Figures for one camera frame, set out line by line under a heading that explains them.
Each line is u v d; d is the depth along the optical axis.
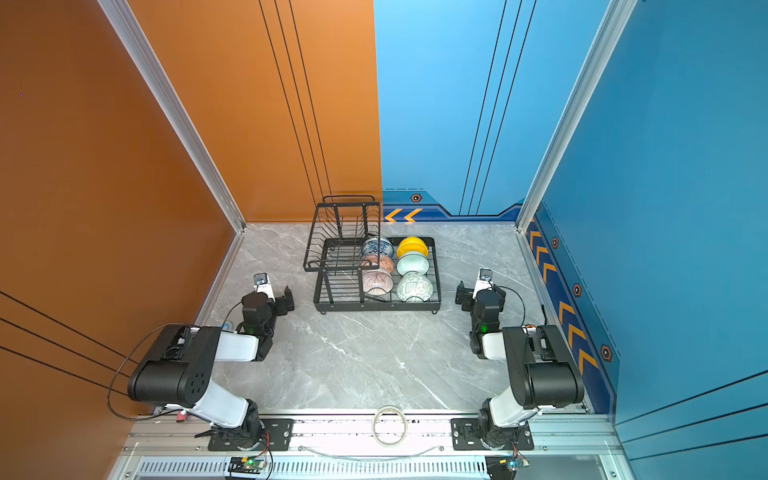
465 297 0.85
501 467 0.70
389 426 0.76
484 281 0.79
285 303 0.88
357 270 0.78
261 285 0.80
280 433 0.74
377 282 1.00
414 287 0.97
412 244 1.03
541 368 0.45
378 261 0.78
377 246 1.07
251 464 0.71
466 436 0.72
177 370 0.46
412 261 1.03
